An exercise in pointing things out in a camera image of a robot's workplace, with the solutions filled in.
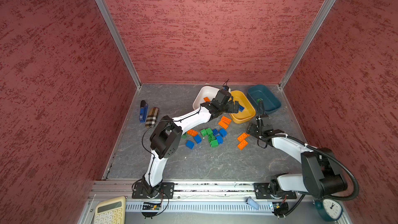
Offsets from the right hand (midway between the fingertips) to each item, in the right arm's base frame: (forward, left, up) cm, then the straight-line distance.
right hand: (251, 132), depth 93 cm
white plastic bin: (+32, +27, +4) cm, 42 cm away
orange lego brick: (-2, +5, -2) cm, 6 cm away
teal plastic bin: (+23, -21, -2) cm, 31 cm away
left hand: (+11, +12, +13) cm, 20 cm away
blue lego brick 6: (+2, +22, -1) cm, 22 cm away
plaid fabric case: (+14, +63, +2) cm, 64 cm away
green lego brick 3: (+1, +26, +1) cm, 26 cm away
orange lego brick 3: (+2, +36, -2) cm, 37 cm away
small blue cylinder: (-36, +8, +1) cm, 37 cm away
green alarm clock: (-39, -26, +1) cm, 47 cm away
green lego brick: (+26, -11, -2) cm, 29 cm away
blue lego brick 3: (-3, +33, -2) cm, 33 cm away
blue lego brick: (+18, +3, 0) cm, 19 cm away
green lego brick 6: (-2, +41, +1) cm, 41 cm away
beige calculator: (-37, +72, +1) cm, 80 cm away
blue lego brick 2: (-6, +38, -1) cm, 38 cm away
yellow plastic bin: (+15, -1, -1) cm, 15 cm away
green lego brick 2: (+1, +29, 0) cm, 29 cm away
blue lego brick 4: (-3, +20, -2) cm, 20 cm away
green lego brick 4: (-3, +25, +1) cm, 25 cm away
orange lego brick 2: (-7, +6, -2) cm, 9 cm away
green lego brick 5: (-7, +23, 0) cm, 24 cm away
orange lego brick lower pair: (+7, +17, -1) cm, 18 cm away
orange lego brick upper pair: (+10, +14, -1) cm, 18 cm away
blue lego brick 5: (+1, +17, 0) cm, 17 cm away
